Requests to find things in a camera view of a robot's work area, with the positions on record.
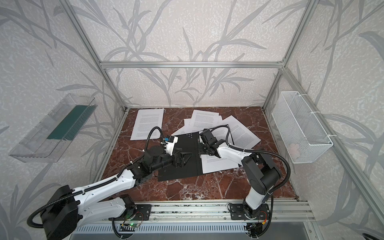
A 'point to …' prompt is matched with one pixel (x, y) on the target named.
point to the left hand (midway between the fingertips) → (189, 149)
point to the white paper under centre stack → (186, 127)
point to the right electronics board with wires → (254, 230)
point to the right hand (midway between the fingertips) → (200, 144)
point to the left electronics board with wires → (135, 221)
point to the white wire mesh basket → (304, 137)
